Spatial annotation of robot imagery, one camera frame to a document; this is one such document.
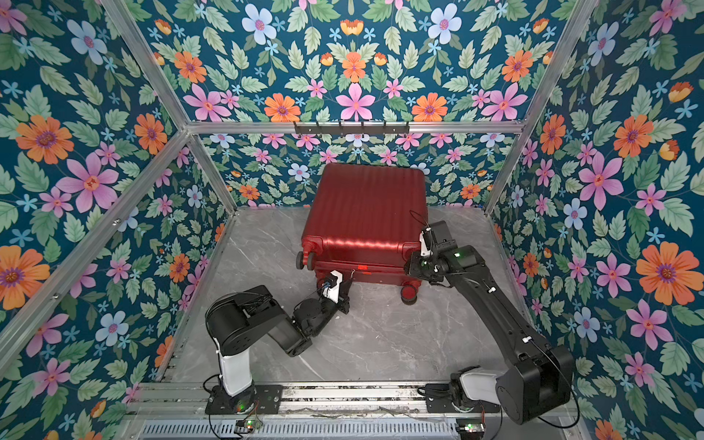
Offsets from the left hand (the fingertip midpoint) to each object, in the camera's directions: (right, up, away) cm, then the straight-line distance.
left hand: (355, 275), depth 84 cm
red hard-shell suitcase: (+3, +19, +29) cm, 35 cm away
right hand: (+16, +4, -5) cm, 17 cm away
